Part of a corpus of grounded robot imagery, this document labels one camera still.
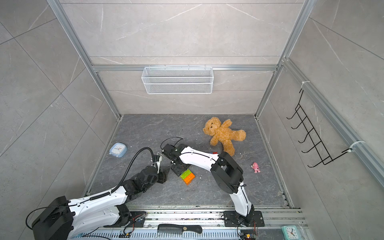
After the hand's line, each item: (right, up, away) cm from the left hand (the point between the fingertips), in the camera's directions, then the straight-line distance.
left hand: (167, 166), depth 84 cm
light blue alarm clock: (-35, +7, +13) cm, 38 cm away
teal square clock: (+61, -27, -16) cm, 69 cm away
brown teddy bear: (+28, +22, +16) cm, 40 cm away
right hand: (+9, -2, +4) cm, 10 cm away
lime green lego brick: (+10, -4, 0) cm, 11 cm away
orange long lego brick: (+13, -7, -1) cm, 15 cm away
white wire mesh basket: (+4, +55, +16) cm, 57 cm away
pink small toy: (+53, -2, +5) cm, 53 cm away
